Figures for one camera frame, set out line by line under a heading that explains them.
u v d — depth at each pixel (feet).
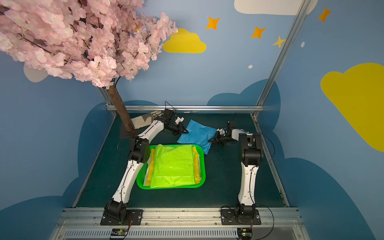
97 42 1.77
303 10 2.31
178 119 3.45
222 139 3.12
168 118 3.12
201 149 2.97
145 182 2.58
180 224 2.41
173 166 2.64
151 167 2.80
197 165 2.84
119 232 2.35
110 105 3.78
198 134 3.46
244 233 2.40
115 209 2.13
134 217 2.45
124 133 3.60
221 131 3.30
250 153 1.99
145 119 3.86
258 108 3.81
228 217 2.41
